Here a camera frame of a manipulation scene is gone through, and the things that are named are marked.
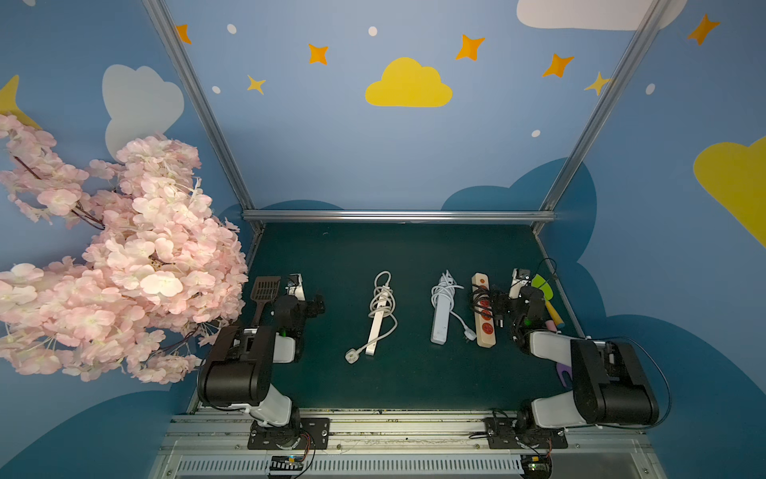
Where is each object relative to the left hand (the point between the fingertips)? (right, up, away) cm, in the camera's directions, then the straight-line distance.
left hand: (304, 287), depth 94 cm
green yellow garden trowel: (+83, -1, +10) cm, 84 cm away
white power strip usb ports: (+25, -7, -1) cm, 26 cm away
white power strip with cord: (+45, -3, +2) cm, 45 cm away
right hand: (+67, +1, 0) cm, 67 cm away
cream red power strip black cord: (+59, -6, -1) cm, 59 cm away
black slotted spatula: (-16, -2, +8) cm, 18 cm away
